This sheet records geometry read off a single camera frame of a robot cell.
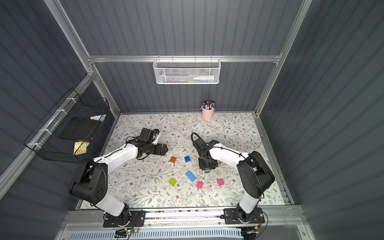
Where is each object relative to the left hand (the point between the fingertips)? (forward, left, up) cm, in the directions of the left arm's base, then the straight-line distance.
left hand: (162, 149), depth 91 cm
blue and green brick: (-12, -27, -6) cm, 30 cm away
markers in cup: (+34, -30, +7) cm, 46 cm away
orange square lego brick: (-4, -6, -6) cm, 9 cm away
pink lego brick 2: (-19, -34, -6) cm, 39 cm away
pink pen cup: (+33, -30, -3) cm, 44 cm away
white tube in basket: (+35, -26, +27) cm, 52 cm away
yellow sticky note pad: (-15, +28, +27) cm, 41 cm away
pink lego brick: (-20, -22, -5) cm, 30 cm away
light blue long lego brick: (-15, -17, -6) cm, 24 cm away
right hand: (-11, -26, -4) cm, 29 cm away
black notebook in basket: (-1, +39, +22) cm, 44 cm away
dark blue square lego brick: (-4, -15, -6) cm, 16 cm away
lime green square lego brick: (-18, -7, -6) cm, 20 cm away
